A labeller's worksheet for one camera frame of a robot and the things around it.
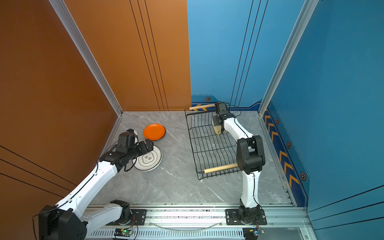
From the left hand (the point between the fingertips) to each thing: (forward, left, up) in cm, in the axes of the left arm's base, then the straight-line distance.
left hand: (148, 144), depth 83 cm
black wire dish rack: (+5, -36, -14) cm, 39 cm away
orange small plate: (+19, +3, -14) cm, 24 cm away
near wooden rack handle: (-14, -43, +3) cm, 45 cm away
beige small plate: (+21, -42, -12) cm, 49 cm away
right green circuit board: (-39, -54, -16) cm, 68 cm away
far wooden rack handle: (+28, -32, +3) cm, 43 cm away
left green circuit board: (-39, +6, -17) cm, 43 cm away
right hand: (+23, -43, -3) cm, 49 cm away
